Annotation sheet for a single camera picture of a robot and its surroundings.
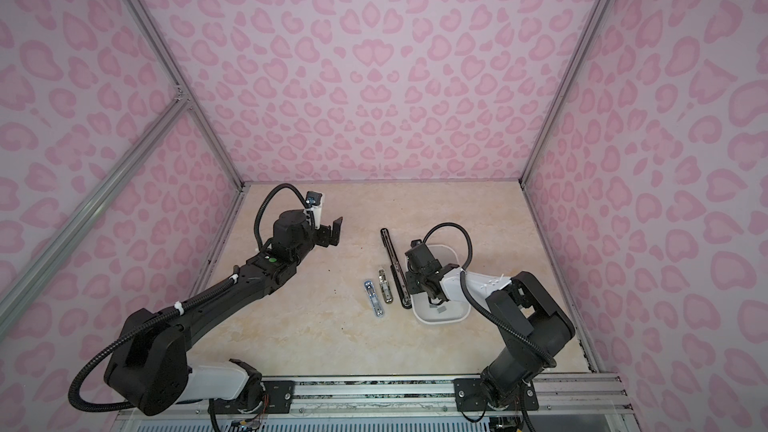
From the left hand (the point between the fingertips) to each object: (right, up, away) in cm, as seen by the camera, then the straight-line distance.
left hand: (327, 209), depth 83 cm
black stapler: (+21, -23, +8) cm, 32 cm away
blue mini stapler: (+12, -24, +7) cm, 27 cm away
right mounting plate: (+37, -46, -10) cm, 60 cm away
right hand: (+26, -21, +9) cm, 34 cm away
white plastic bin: (+34, -30, +4) cm, 45 cm away
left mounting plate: (-10, -46, -10) cm, 48 cm away
